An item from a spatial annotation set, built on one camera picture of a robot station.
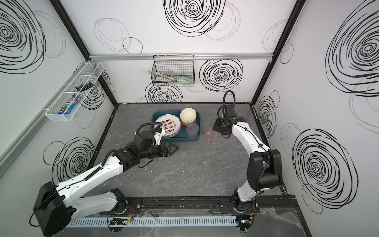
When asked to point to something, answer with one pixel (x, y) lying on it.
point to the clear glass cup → (192, 130)
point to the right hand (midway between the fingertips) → (213, 127)
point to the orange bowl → (186, 124)
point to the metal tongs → (169, 76)
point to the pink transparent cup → (208, 132)
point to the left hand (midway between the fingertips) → (175, 149)
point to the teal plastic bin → (181, 136)
